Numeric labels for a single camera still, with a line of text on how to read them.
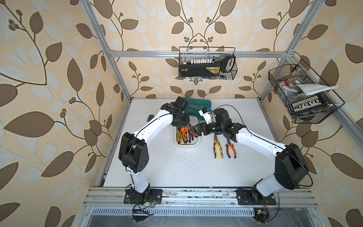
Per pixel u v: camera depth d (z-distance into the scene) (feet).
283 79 2.78
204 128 2.32
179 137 3.07
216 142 3.07
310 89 2.06
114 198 2.49
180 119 2.36
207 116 2.46
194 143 2.91
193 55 2.99
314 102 2.15
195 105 3.61
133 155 1.53
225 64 2.83
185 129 2.78
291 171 1.42
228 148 2.99
